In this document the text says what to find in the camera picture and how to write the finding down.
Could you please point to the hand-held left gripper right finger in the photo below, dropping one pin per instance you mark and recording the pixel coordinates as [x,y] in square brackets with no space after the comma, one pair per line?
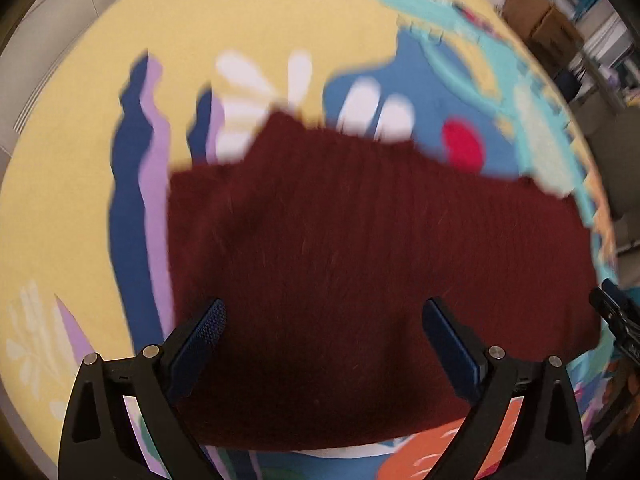
[452,347]

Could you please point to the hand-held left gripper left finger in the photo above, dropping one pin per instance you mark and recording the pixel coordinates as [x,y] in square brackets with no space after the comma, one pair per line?
[197,347]

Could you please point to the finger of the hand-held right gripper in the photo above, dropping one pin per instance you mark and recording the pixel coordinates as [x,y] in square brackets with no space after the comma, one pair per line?
[625,320]

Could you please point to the dark red knit sweater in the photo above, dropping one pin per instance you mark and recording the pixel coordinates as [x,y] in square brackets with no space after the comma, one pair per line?
[350,240]

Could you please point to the dark bag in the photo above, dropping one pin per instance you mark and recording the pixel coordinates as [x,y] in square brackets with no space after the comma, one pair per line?
[569,85]

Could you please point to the wooden drawer cabinet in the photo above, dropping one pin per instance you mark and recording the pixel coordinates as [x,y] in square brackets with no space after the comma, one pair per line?
[542,20]

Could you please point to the yellow dinosaur print bed sheet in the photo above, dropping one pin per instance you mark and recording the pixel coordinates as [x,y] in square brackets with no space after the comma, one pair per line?
[250,20]

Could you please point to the white wardrobe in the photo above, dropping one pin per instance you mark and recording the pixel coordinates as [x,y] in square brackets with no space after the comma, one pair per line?
[60,25]

